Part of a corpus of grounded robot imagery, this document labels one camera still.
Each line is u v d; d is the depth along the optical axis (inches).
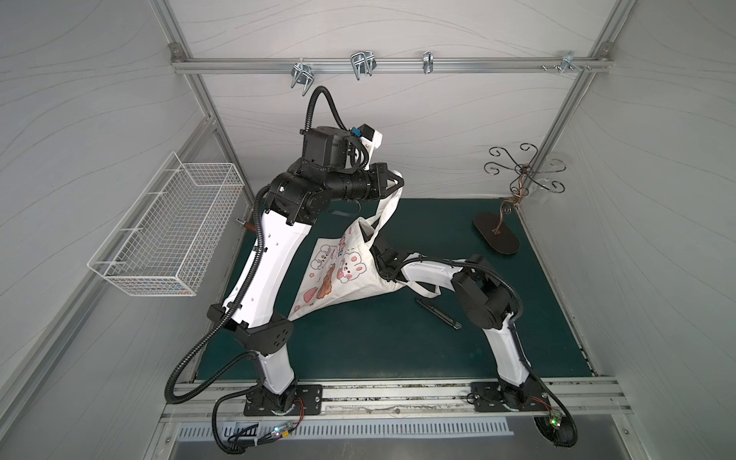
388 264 29.8
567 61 30.1
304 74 29.7
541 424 27.7
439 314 34.8
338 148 17.5
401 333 33.6
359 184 20.2
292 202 16.2
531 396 28.6
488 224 42.4
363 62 30.1
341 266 30.5
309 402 28.9
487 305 21.4
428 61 30.9
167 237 27.4
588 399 29.6
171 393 14.6
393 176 22.8
